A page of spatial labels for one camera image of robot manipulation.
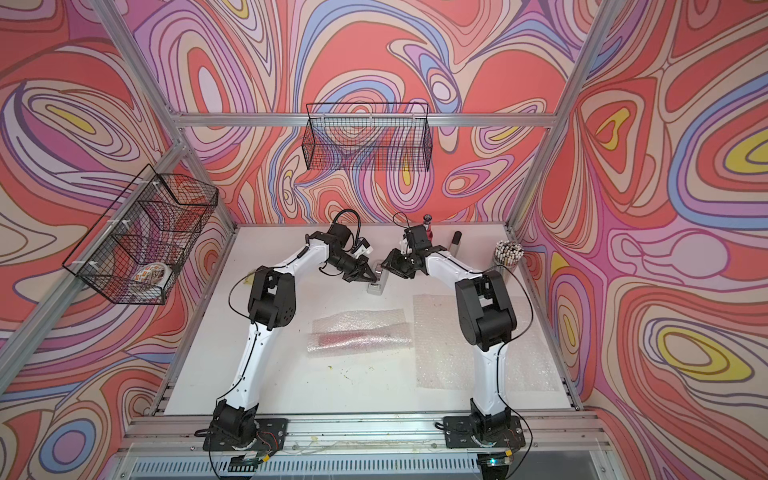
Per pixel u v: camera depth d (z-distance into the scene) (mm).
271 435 729
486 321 543
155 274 719
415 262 750
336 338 842
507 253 882
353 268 916
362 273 942
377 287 982
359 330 907
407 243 828
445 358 863
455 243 1078
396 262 883
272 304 652
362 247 967
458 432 728
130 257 722
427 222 952
